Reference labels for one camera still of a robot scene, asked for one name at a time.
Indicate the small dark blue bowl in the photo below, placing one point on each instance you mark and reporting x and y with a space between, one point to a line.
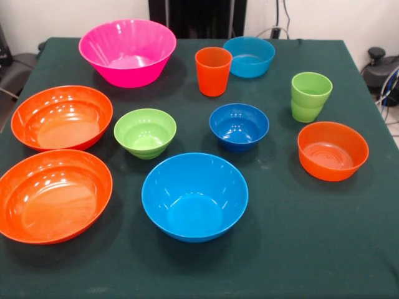
238 137

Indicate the small green plastic bowl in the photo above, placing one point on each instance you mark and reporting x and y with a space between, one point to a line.
143 140

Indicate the large blue plastic bowl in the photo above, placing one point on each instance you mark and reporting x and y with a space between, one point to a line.
193 211

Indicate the orange plastic cup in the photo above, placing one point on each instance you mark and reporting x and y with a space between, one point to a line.
212 78

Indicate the small light blue bowl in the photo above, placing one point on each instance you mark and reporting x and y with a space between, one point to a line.
249 67

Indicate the large pink plastic bowl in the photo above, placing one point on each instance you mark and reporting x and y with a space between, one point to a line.
124 74

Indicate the dark green tablecloth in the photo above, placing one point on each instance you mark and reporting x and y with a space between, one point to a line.
280 218

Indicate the green plastic cup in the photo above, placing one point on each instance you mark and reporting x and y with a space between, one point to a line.
311 90
304 115

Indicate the small orange plastic bowl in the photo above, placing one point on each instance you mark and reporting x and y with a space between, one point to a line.
330 165

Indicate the large orange plastic bowl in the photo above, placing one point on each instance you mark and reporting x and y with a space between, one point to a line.
62 124
53 202

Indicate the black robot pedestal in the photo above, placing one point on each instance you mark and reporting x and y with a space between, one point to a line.
202 18

